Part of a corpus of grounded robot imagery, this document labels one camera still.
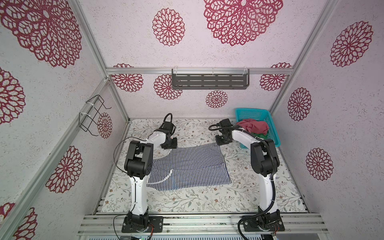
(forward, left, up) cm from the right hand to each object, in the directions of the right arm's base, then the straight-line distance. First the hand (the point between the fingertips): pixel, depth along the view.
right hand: (219, 139), depth 104 cm
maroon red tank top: (+7, -24, +6) cm, 25 cm away
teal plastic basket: (+24, -35, +2) cm, 42 cm away
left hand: (-6, +33, -3) cm, 33 cm away
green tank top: (+4, -30, 0) cm, 31 cm away
